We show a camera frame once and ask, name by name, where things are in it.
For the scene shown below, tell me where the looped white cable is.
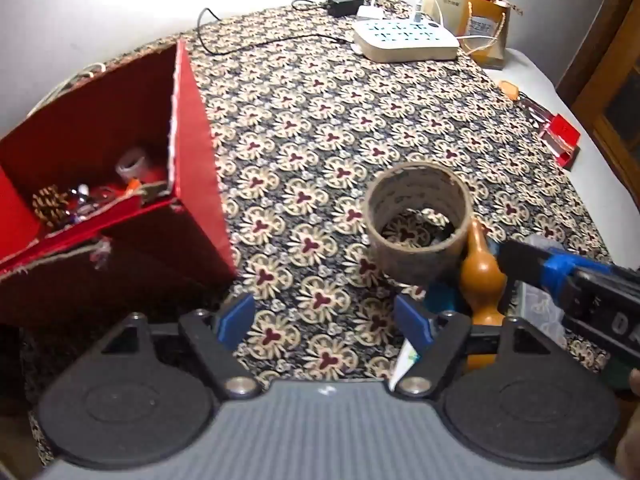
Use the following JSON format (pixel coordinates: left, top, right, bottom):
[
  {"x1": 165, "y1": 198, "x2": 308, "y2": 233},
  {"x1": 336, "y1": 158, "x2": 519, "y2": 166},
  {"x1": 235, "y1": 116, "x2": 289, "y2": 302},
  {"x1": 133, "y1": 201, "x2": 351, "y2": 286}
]
[{"x1": 27, "y1": 62, "x2": 106, "y2": 117}]

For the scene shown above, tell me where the small clear tape roll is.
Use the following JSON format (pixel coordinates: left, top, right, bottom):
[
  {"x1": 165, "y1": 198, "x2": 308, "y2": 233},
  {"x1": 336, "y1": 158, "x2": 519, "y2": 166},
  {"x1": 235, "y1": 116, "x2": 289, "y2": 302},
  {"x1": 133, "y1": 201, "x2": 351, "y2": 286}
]
[{"x1": 116, "y1": 147, "x2": 154, "y2": 179}]

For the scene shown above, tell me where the person's right hand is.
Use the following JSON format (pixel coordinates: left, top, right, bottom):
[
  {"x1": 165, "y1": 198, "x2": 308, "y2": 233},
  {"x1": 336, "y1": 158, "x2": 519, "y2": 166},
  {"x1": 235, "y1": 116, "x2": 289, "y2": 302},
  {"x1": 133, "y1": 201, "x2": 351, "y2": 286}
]
[{"x1": 614, "y1": 367, "x2": 640, "y2": 480}]

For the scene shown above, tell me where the brown cardboard tape roll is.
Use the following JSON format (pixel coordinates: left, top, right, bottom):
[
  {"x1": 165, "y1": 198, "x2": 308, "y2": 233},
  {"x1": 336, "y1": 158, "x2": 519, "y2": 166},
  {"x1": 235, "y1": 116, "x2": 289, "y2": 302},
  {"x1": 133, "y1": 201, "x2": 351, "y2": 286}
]
[{"x1": 364, "y1": 164, "x2": 475, "y2": 283}]

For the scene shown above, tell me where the wooden cabinet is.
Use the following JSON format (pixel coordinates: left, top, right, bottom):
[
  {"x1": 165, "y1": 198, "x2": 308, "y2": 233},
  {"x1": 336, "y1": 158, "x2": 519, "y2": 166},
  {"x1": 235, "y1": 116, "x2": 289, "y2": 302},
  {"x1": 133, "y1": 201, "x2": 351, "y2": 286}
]
[{"x1": 555, "y1": 0, "x2": 640, "y2": 202}]

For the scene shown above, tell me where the brown pine cone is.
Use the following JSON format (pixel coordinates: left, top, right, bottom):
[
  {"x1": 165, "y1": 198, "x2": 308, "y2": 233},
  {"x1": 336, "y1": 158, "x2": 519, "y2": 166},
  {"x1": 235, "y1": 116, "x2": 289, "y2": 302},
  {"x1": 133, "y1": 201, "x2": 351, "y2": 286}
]
[{"x1": 31, "y1": 185, "x2": 77, "y2": 229}]

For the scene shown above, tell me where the floral patterned tablecloth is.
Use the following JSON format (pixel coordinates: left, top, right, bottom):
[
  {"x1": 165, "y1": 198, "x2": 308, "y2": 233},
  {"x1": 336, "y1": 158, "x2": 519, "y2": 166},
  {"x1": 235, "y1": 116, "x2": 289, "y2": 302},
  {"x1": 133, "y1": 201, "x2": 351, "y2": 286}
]
[{"x1": 20, "y1": 0, "x2": 617, "y2": 466}]

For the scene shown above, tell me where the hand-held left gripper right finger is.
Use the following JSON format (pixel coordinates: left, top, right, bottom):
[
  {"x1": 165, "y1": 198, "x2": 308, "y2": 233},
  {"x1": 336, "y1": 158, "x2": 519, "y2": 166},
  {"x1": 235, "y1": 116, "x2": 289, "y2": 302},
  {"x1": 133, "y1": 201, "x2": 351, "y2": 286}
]
[{"x1": 394, "y1": 294, "x2": 553, "y2": 396}]

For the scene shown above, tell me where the red cardboard box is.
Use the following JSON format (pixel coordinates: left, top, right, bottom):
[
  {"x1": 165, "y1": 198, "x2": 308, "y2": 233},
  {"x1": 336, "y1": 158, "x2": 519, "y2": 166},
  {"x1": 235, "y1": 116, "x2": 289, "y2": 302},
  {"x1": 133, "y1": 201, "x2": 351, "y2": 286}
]
[{"x1": 0, "y1": 37, "x2": 238, "y2": 328}]

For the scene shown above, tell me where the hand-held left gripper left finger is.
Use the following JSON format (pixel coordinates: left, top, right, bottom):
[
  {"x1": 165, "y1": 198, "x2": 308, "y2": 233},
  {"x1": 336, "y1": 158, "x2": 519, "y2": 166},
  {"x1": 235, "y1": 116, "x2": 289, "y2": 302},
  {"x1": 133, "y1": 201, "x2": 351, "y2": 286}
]
[{"x1": 100, "y1": 292, "x2": 262, "y2": 402}]

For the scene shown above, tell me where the yellow paper gift bag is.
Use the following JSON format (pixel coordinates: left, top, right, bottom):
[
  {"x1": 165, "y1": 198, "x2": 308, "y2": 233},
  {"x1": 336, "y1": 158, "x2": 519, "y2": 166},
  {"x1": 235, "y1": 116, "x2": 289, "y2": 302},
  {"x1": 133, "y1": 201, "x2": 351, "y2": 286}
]
[{"x1": 459, "y1": 0, "x2": 524, "y2": 71}]

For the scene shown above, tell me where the clear plastic container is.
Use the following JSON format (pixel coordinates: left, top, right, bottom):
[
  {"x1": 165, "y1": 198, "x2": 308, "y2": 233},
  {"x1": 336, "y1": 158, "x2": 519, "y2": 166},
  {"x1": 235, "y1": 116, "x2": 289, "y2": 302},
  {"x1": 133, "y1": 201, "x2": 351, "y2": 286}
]
[{"x1": 507, "y1": 280, "x2": 615, "y2": 377}]

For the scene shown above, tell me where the white power strip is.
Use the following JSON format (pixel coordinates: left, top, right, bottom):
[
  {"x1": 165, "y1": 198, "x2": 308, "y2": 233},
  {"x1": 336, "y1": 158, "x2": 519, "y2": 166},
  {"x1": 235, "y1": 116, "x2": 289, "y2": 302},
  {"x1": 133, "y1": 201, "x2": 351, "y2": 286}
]
[{"x1": 354, "y1": 19, "x2": 460, "y2": 62}]

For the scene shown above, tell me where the shiny metal tool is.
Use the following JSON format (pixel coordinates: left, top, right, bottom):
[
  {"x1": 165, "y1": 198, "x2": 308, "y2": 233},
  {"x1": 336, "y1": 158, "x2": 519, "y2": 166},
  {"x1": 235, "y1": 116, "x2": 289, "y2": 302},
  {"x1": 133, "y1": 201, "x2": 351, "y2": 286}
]
[{"x1": 69, "y1": 184, "x2": 122, "y2": 218}]

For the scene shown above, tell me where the black cable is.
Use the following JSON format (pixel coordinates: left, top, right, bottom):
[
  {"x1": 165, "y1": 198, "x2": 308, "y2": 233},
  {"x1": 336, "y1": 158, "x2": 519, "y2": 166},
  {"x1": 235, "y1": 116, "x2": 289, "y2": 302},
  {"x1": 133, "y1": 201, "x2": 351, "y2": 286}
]
[{"x1": 196, "y1": 0, "x2": 362, "y2": 57}]

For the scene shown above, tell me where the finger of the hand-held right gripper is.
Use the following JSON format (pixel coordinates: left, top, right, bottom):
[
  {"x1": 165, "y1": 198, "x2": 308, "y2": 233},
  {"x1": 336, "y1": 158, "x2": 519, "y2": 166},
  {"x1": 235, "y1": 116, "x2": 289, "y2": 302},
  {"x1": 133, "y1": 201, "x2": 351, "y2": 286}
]
[{"x1": 487, "y1": 239, "x2": 615, "y2": 307}]

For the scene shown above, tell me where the black power adapter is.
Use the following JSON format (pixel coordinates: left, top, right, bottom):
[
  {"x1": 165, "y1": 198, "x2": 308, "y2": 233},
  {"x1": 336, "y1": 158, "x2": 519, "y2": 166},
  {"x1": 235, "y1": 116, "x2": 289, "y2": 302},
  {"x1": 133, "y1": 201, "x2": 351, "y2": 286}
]
[{"x1": 327, "y1": 0, "x2": 364, "y2": 17}]

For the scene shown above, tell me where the orange wooden gourd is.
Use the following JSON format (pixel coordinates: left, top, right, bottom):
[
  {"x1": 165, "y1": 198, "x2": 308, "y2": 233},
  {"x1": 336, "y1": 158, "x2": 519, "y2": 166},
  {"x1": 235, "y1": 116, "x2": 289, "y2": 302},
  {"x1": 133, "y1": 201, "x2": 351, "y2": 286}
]
[{"x1": 460, "y1": 220, "x2": 506, "y2": 372}]

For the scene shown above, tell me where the small red box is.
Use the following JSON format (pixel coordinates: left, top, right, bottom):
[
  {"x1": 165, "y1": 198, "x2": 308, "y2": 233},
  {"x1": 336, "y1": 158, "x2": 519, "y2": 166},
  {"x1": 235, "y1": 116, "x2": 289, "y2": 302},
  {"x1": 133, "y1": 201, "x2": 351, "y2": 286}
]
[{"x1": 539, "y1": 114, "x2": 582, "y2": 168}]

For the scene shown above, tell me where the white paper bag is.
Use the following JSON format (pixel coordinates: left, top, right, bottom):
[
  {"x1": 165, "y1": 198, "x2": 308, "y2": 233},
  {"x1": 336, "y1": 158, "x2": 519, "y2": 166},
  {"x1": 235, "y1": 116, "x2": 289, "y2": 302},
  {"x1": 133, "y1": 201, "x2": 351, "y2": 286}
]
[{"x1": 419, "y1": 0, "x2": 467, "y2": 38}]

